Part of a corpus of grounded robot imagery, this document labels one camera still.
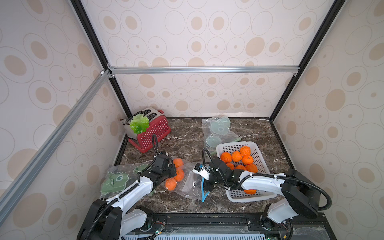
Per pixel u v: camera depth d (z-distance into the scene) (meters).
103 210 0.41
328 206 0.42
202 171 0.71
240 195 0.82
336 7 0.68
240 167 0.89
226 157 0.91
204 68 0.90
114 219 0.40
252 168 0.87
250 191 0.78
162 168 0.67
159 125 0.97
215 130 1.12
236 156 0.91
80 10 0.68
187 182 0.87
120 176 0.81
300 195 0.44
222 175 0.64
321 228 0.73
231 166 0.88
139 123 0.90
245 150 0.90
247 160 0.92
